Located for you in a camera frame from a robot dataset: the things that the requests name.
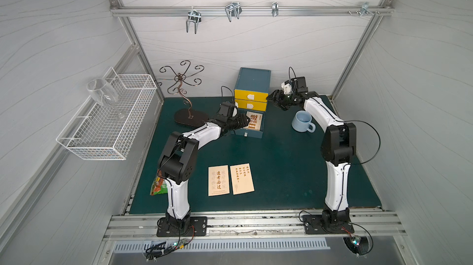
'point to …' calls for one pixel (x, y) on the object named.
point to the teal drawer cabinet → (252, 88)
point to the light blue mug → (302, 122)
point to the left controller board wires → (162, 248)
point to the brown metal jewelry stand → (186, 116)
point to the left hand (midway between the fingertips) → (248, 121)
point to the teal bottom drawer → (250, 132)
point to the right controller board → (359, 245)
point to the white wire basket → (110, 131)
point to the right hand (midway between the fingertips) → (271, 98)
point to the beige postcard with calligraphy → (218, 180)
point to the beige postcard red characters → (255, 121)
